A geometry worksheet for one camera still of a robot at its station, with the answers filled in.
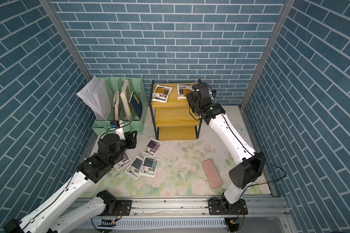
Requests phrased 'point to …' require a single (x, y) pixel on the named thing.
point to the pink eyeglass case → (211, 174)
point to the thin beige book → (116, 104)
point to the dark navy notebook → (136, 105)
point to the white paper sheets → (94, 93)
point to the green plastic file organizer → (114, 84)
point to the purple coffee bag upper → (152, 147)
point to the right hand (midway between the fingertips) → (188, 94)
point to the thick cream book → (124, 95)
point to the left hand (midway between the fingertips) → (138, 132)
